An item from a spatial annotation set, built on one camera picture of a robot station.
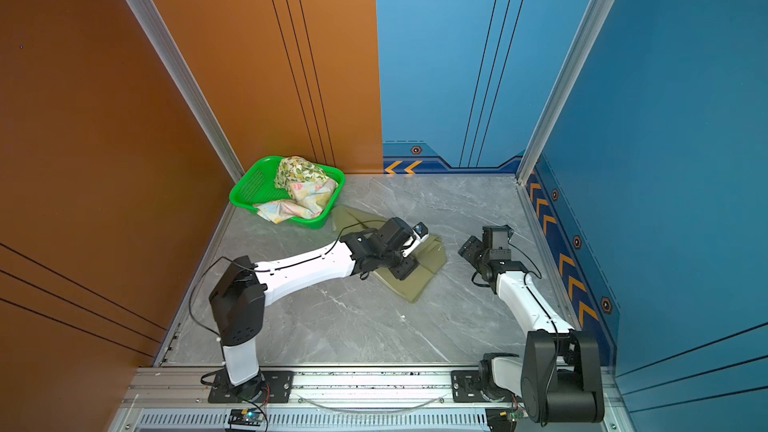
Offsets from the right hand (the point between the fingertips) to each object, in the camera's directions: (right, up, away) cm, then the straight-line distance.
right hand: (468, 250), depth 89 cm
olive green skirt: (-11, -3, +7) cm, 13 cm away
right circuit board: (+4, -38, -19) cm, 42 cm away
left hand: (-18, 0, -5) cm, 18 cm away
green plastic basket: (-75, +21, +24) cm, 81 cm away
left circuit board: (-58, -37, -19) cm, 71 cm away
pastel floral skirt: (-52, +15, +11) cm, 55 cm away
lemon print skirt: (-56, +26, +13) cm, 63 cm away
